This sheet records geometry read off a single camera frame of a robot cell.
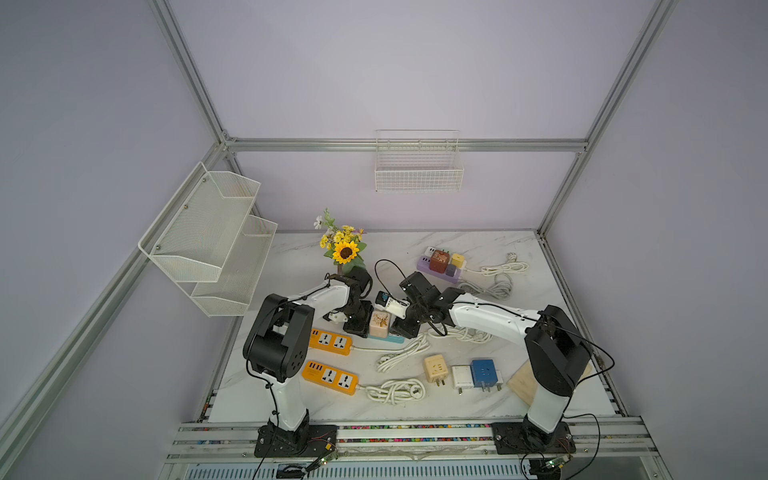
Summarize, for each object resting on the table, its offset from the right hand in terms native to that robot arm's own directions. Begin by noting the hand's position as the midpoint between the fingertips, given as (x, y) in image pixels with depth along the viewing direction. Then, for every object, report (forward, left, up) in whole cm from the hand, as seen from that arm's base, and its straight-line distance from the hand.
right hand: (398, 323), depth 88 cm
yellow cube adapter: (+24, -22, 0) cm, 33 cm away
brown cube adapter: (+22, -15, +2) cm, 27 cm away
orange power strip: (-16, +16, -3) cm, 23 cm away
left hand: (+2, +8, -5) cm, 10 cm away
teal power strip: (-4, +3, -3) cm, 5 cm away
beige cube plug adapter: (-14, -10, -1) cm, 17 cm away
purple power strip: (+25, -10, -4) cm, 27 cm away
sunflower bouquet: (+15, +15, +21) cm, 29 cm away
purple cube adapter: (+21, -19, -2) cm, 29 cm away
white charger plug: (-15, -18, -4) cm, 23 cm away
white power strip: (+31, -13, -3) cm, 34 cm away
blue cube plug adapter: (-15, -23, -2) cm, 27 cm away
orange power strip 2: (-4, +20, -3) cm, 21 cm away
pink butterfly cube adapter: (-1, +6, +2) cm, 6 cm away
